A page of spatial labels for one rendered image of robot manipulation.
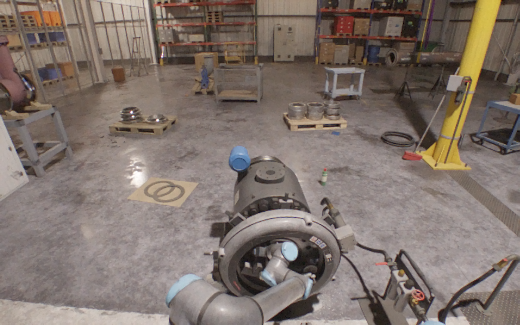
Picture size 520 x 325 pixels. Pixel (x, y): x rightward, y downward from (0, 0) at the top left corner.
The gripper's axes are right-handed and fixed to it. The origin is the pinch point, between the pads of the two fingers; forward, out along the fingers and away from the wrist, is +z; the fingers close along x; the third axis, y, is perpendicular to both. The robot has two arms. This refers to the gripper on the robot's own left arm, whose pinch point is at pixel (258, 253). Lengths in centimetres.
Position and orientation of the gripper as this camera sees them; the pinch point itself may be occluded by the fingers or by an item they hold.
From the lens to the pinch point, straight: 163.2
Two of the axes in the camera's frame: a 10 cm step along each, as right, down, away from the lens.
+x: -8.8, -2.5, -4.1
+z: -4.8, 3.2, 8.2
